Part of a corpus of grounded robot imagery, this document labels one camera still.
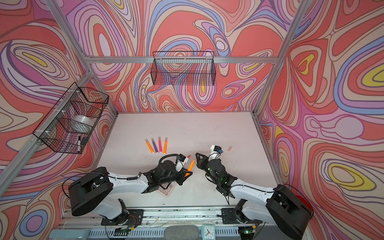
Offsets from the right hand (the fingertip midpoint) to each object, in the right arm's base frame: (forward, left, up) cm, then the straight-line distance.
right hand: (196, 157), depth 82 cm
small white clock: (-33, -4, -10) cm, 35 cm away
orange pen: (+15, +31, -10) cm, 35 cm away
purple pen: (+15, +27, -11) cm, 33 cm away
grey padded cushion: (-33, +8, -8) cm, 35 cm away
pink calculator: (-15, +16, -10) cm, 24 cm away
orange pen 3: (-5, +3, -1) cm, 6 cm away
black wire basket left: (+8, +59, +23) cm, 64 cm away
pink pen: (+17, +24, -11) cm, 32 cm away
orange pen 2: (+16, +21, -11) cm, 29 cm away
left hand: (-7, +2, -5) cm, 9 cm away
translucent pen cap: (+12, -23, -12) cm, 28 cm away
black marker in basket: (+1, +57, +14) cm, 59 cm away
